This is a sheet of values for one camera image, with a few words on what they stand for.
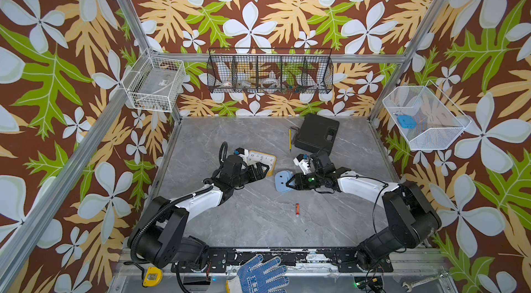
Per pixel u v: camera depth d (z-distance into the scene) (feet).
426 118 2.70
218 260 2.44
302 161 2.71
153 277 2.29
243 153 2.69
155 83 2.83
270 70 3.15
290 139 3.64
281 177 2.90
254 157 3.31
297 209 2.83
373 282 2.35
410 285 2.27
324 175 2.35
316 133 3.50
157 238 1.39
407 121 2.76
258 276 2.35
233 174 2.23
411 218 1.47
